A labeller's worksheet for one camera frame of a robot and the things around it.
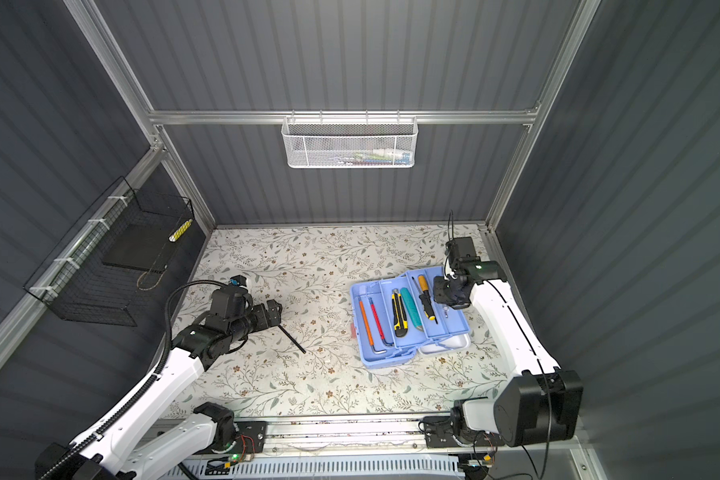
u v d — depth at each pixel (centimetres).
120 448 41
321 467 77
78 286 66
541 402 39
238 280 72
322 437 75
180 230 82
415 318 85
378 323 94
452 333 79
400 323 84
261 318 72
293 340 90
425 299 87
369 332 91
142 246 76
